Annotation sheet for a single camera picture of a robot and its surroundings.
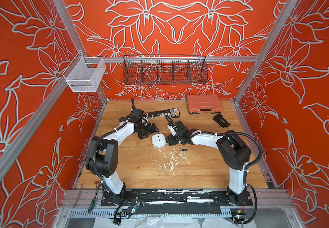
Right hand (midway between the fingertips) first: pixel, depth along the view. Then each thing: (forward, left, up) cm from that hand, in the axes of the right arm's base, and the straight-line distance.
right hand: (169, 137), depth 95 cm
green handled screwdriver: (-40, +40, -1) cm, 56 cm away
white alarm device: (-3, +7, +1) cm, 8 cm away
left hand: (0, +10, +6) cm, 11 cm away
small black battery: (-8, -9, -1) cm, 13 cm away
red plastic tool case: (+29, -28, +3) cm, 40 cm away
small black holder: (+16, -38, +1) cm, 41 cm away
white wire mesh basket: (+29, +57, +30) cm, 71 cm away
